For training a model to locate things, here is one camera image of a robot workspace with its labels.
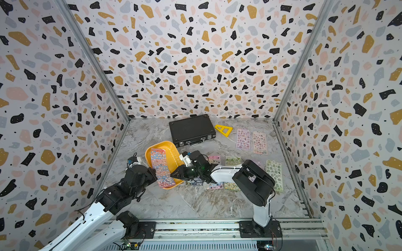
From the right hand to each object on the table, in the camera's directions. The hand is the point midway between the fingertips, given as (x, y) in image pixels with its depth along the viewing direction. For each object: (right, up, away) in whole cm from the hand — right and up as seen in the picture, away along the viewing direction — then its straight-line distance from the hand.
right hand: (172, 176), depth 81 cm
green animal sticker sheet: (+33, +4, +20) cm, 39 cm away
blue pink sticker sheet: (-7, +6, +3) cm, 10 cm away
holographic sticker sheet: (+13, -1, -4) cm, 14 cm away
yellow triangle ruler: (+27, +24, +33) cm, 49 cm away
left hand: (-6, +5, -4) cm, 8 cm away
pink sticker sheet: (+43, +16, +29) cm, 54 cm away
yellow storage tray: (-2, +8, +9) cm, 12 cm away
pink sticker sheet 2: (+54, +16, +29) cm, 63 cm away
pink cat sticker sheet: (+22, +6, +19) cm, 30 cm away
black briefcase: (+6, +24, +29) cm, 39 cm away
